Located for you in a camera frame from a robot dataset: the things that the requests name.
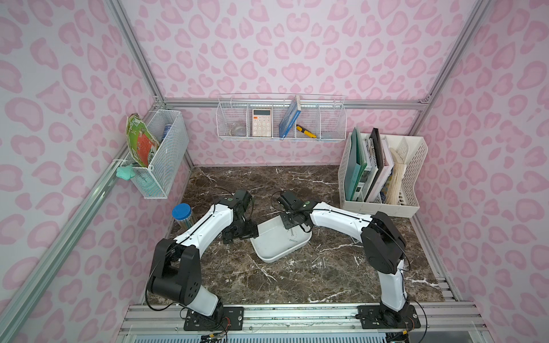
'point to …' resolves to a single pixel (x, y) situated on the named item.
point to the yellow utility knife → (308, 133)
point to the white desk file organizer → (400, 196)
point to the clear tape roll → (237, 131)
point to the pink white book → (377, 190)
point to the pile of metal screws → (292, 234)
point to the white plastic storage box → (274, 239)
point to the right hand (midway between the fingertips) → (287, 218)
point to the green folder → (355, 162)
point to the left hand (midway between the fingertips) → (246, 234)
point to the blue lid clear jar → (181, 213)
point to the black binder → (378, 154)
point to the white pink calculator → (261, 122)
